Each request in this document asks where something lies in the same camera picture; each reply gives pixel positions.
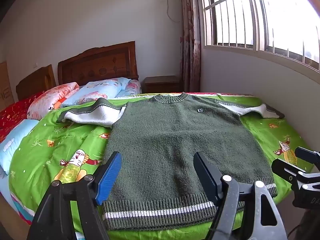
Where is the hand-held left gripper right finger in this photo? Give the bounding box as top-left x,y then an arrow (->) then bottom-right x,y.
193,151 -> 288,240

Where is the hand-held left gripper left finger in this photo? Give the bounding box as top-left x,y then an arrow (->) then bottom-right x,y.
27,151 -> 123,240

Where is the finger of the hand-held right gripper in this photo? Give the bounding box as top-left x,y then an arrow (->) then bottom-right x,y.
294,146 -> 320,166
271,157 -> 305,187

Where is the green knitted sweater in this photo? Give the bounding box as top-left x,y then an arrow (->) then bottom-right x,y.
56,92 -> 285,230

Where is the green cartoon printed quilt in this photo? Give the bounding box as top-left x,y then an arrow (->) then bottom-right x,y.
9,92 -> 314,240

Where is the blue floral pillow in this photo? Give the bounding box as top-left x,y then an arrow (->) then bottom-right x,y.
61,77 -> 132,108

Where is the wooden nightstand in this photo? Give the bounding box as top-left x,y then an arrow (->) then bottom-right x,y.
141,75 -> 181,94

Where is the pink floral quilt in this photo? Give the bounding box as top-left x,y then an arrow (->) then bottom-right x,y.
27,82 -> 80,120

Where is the colourful striped bed sheet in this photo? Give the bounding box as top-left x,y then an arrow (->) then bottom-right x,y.
0,176 -> 35,225

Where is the light blue cloud pillow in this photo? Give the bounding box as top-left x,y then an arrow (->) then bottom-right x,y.
0,119 -> 39,175

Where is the large carved wooden headboard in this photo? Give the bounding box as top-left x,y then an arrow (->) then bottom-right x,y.
57,41 -> 139,87

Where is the red printed blanket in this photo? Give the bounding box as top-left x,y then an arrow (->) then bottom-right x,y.
0,91 -> 45,143

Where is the small wooden headboard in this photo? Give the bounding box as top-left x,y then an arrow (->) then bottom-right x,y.
16,64 -> 57,100

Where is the pink floral curtain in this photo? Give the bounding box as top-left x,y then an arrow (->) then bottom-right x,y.
179,0 -> 202,93

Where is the barred window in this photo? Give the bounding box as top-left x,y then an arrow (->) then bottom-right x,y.
200,0 -> 320,72

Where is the wooden bed frame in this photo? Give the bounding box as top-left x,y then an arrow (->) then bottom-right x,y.
0,194 -> 33,240

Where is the thin wall cable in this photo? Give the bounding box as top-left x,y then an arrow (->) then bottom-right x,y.
165,0 -> 182,22

